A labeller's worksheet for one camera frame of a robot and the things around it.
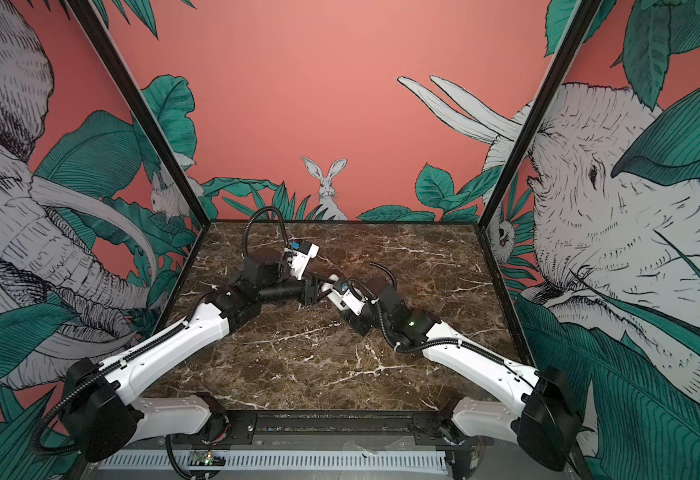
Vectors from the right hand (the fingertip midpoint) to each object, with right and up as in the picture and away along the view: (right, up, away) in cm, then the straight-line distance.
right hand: (343, 301), depth 76 cm
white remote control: (-4, +5, -6) cm, 8 cm away
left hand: (-2, +6, -4) cm, 8 cm away
